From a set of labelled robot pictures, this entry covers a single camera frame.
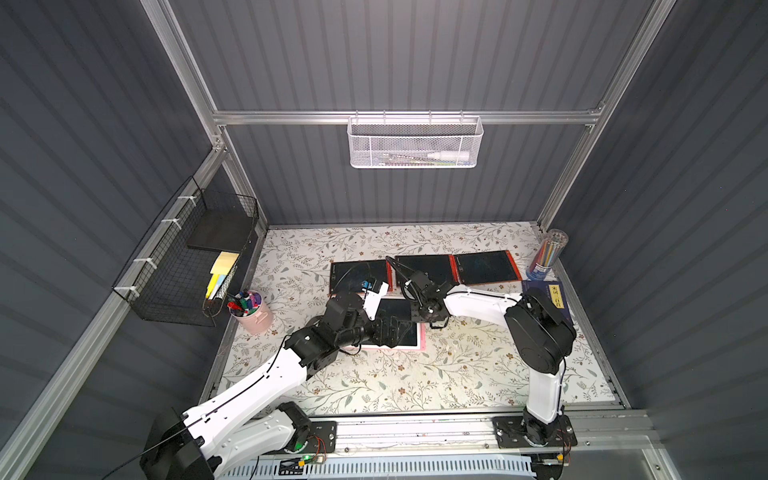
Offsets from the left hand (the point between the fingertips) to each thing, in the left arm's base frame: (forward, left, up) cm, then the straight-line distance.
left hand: (401, 323), depth 72 cm
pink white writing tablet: (+5, -5, -19) cm, 20 cm away
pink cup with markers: (+9, +43, -9) cm, 45 cm away
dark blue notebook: (+20, -53, -18) cm, 59 cm away
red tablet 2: (+32, -33, -20) cm, 50 cm away
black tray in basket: (+28, +49, +7) cm, 57 cm away
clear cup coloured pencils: (+27, -48, -5) cm, 55 cm away
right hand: (+13, -7, -19) cm, 24 cm away
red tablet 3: (+33, -18, -20) cm, 42 cm away
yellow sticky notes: (+13, +45, +8) cm, 47 cm away
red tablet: (+28, +18, -19) cm, 38 cm away
